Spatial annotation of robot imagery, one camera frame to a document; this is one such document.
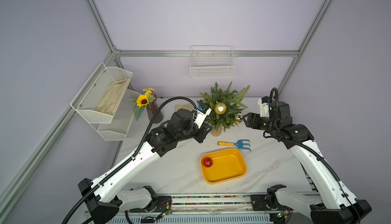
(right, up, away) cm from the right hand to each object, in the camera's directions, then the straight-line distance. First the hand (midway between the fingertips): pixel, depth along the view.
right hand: (249, 120), depth 74 cm
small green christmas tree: (-8, +11, +1) cm, 14 cm away
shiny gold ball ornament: (-5, +1, +3) cm, 5 cm away
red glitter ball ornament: (-20, -24, +8) cm, 32 cm away
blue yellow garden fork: (0, -16, +20) cm, 25 cm away
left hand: (-21, -3, -7) cm, 22 cm away
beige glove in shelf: (-72, +12, +6) cm, 73 cm away
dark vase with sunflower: (-54, +11, +12) cm, 57 cm away
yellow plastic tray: (-9, -27, +13) cm, 31 cm away
